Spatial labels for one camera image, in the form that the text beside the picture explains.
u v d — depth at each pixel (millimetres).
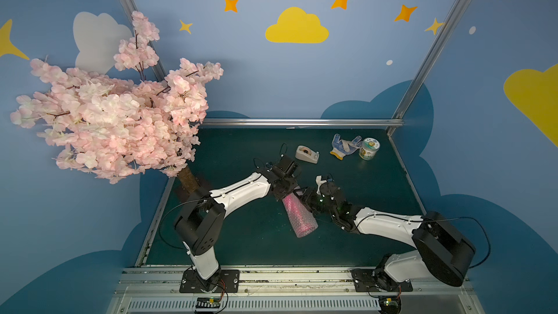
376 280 662
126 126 485
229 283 736
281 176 686
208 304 730
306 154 1074
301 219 800
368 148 1052
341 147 1146
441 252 434
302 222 795
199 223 457
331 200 649
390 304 733
